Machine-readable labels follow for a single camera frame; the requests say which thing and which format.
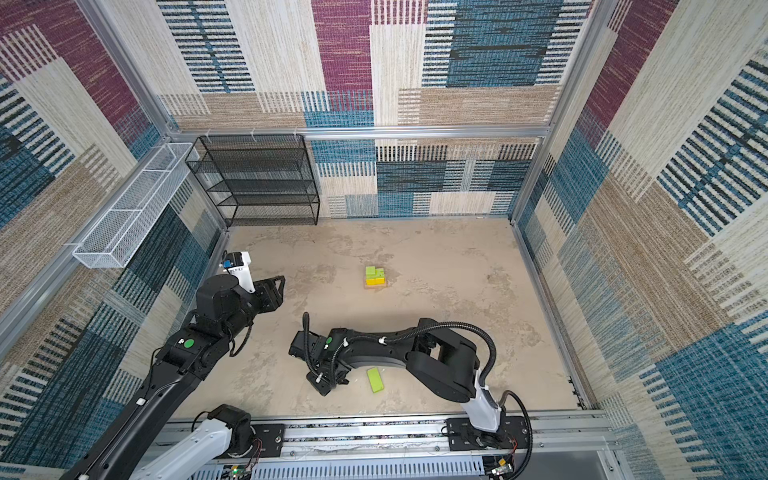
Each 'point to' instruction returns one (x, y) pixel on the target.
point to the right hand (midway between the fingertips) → (330, 384)
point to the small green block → (370, 270)
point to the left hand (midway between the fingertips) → (275, 275)
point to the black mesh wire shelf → (258, 179)
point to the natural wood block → (375, 287)
